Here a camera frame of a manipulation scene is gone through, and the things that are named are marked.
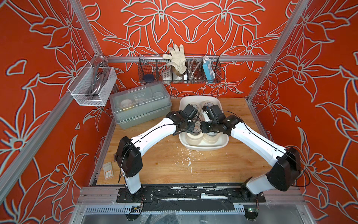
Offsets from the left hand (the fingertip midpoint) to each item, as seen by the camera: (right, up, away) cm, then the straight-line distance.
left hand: (190, 125), depth 82 cm
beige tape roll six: (+13, +14, +25) cm, 31 cm away
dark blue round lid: (-29, +34, +18) cm, 48 cm away
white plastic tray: (+9, -12, +10) cm, 18 cm away
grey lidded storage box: (-36, +11, +7) cm, 38 cm away
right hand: (+5, 0, -2) cm, 5 cm away
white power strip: (-15, +33, +11) cm, 38 cm away
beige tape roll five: (+7, +13, +28) cm, 32 cm away
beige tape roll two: (+15, -10, +8) cm, 19 cm away
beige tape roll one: (+3, -9, +3) cm, 10 cm away
